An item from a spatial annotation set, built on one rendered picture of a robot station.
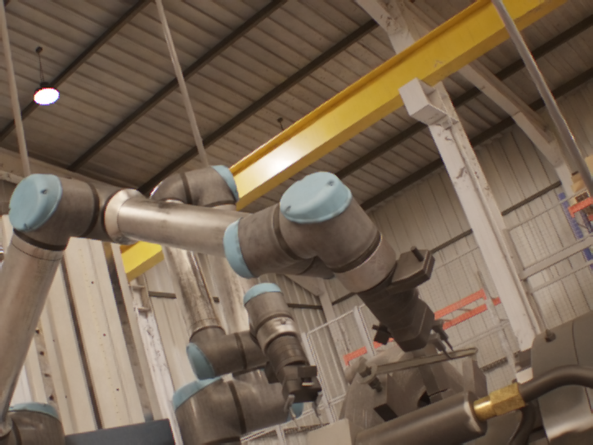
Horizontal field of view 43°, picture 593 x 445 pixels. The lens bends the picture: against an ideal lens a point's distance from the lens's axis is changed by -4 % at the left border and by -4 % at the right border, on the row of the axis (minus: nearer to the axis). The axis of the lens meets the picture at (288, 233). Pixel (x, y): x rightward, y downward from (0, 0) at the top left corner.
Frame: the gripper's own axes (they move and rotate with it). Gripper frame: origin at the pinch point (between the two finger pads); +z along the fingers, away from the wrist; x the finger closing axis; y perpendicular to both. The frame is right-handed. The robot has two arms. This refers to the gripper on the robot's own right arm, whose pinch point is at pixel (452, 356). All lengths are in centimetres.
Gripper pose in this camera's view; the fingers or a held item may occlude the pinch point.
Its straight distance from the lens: 125.9
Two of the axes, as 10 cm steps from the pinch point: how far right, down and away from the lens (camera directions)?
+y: -7.5, 2.7, 6.1
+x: -3.2, 6.6, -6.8
